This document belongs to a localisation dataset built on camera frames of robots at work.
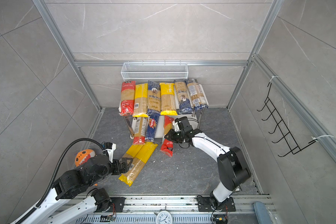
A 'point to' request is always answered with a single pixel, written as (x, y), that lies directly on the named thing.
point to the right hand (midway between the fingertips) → (165, 135)
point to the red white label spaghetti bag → (140, 126)
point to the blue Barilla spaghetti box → (152, 119)
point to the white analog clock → (164, 217)
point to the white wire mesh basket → (154, 71)
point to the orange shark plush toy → (81, 156)
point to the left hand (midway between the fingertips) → (126, 157)
